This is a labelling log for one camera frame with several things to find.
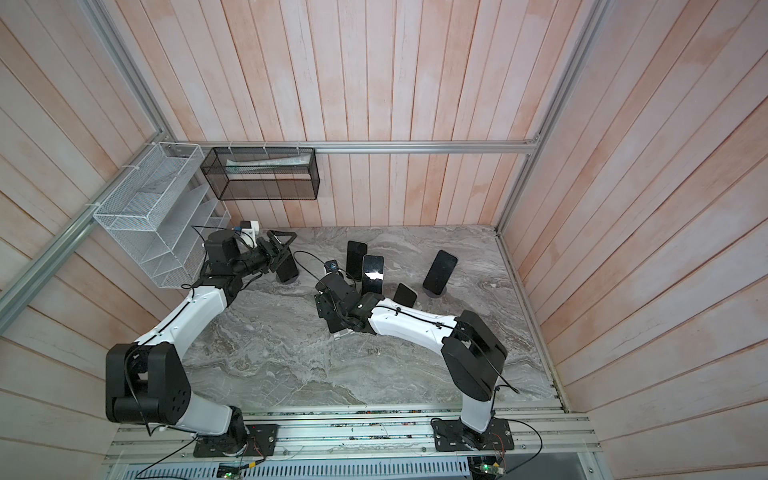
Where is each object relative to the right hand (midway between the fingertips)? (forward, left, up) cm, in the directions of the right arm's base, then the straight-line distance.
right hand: (328, 296), depth 85 cm
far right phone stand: (+8, -34, -11) cm, 36 cm away
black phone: (+19, -6, -2) cm, 20 cm away
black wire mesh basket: (+44, +28, +12) cm, 53 cm away
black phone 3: (+13, -34, -4) cm, 37 cm away
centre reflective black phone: (+14, -12, -8) cm, 21 cm away
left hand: (+9, +9, +12) cm, 17 cm away
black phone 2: (+2, -23, -1) cm, 23 cm away
